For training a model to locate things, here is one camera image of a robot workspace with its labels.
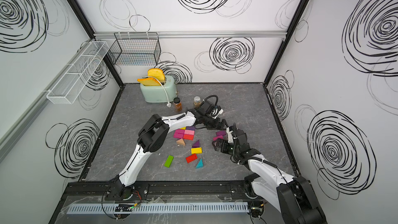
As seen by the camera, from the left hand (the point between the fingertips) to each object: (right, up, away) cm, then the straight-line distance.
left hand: (224, 128), depth 92 cm
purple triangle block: (-16, -8, -3) cm, 18 cm away
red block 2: (-19, -15, -7) cm, 25 cm away
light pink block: (-20, -3, +2) cm, 21 cm away
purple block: (-19, +2, -7) cm, 21 cm away
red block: (-21, -5, -1) cm, 22 cm away
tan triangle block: (-25, -7, -3) cm, 27 cm away
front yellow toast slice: (-44, +29, +1) cm, 53 cm away
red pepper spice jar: (-29, +14, +7) cm, 33 cm away
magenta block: (-3, -5, -1) cm, 6 cm away
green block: (-31, -16, -9) cm, 36 cm away
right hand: (-4, -8, -6) cm, 11 cm away
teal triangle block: (-14, -16, -11) cm, 25 cm away
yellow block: (-16, -11, -5) cm, 21 cm away
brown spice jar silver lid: (-16, +16, +5) cm, 23 cm away
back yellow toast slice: (-42, +34, +6) cm, 54 cm away
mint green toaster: (-43, +21, +8) cm, 48 cm away
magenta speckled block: (-28, -5, -1) cm, 28 cm away
